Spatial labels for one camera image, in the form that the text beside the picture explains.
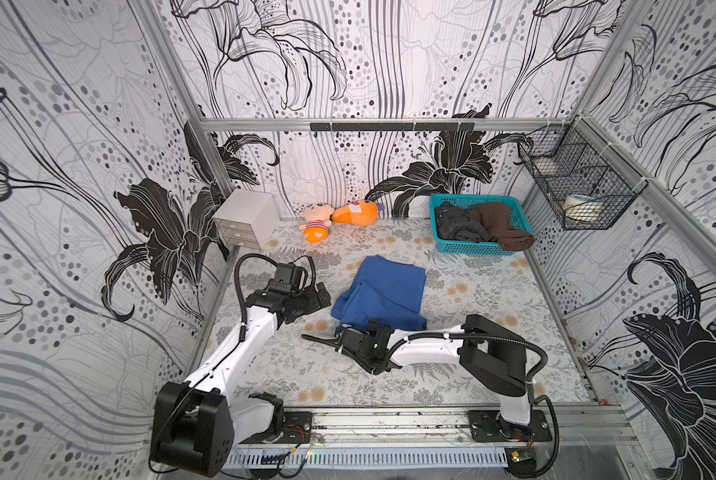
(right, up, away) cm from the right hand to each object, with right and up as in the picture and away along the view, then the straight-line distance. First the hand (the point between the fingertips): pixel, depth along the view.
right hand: (379, 328), depth 90 cm
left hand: (-17, +8, -6) cm, 20 cm away
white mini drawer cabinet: (-44, +35, +11) cm, 57 cm away
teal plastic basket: (+50, +34, +14) cm, 62 cm away
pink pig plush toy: (-22, +37, +22) cm, 48 cm away
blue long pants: (+1, +11, +3) cm, 12 cm away
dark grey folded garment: (+26, +33, +8) cm, 43 cm away
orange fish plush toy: (-6, +38, +20) cm, 43 cm away
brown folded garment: (+41, +35, +10) cm, 55 cm away
